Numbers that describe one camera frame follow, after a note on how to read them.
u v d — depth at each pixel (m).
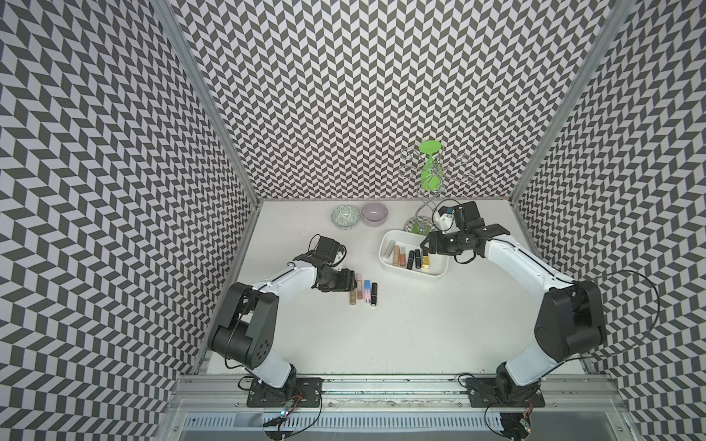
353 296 0.91
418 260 0.99
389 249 1.01
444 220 0.81
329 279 0.76
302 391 0.71
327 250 0.74
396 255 0.99
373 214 1.10
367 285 0.94
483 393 0.73
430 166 0.85
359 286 0.93
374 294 0.91
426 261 0.98
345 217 1.12
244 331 0.44
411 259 0.99
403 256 0.99
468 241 0.64
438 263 0.97
